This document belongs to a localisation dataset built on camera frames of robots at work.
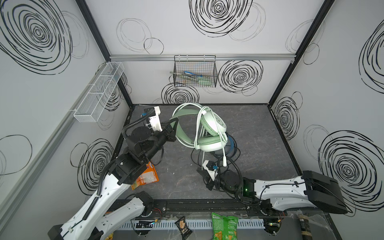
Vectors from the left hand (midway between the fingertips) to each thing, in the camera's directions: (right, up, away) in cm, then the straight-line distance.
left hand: (178, 119), depth 59 cm
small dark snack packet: (+2, -51, +8) cm, 51 cm away
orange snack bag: (-19, -31, +23) cm, 43 cm away
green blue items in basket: (+9, +23, +26) cm, 36 cm away
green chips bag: (+20, -48, +6) cm, 52 cm away
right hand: (+7, -25, +12) cm, 29 cm away
